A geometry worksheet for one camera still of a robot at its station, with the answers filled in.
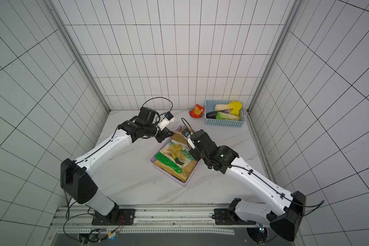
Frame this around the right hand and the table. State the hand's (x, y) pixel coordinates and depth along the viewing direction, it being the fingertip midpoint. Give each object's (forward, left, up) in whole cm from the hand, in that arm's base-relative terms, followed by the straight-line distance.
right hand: (189, 143), depth 74 cm
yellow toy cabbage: (+42, -32, -14) cm, 55 cm away
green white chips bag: (-2, +8, -14) cm, 17 cm away
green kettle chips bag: (-1, +8, -15) cm, 17 cm away
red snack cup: (+39, -4, -19) cm, 44 cm away
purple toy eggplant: (+37, -14, -19) cm, 44 cm away
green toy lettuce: (+34, -20, -16) cm, 43 cm away
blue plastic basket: (+49, -14, -21) cm, 55 cm away
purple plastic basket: (-12, +8, -16) cm, 22 cm away
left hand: (+5, +12, -2) cm, 13 cm away
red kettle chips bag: (+7, +6, -5) cm, 10 cm away
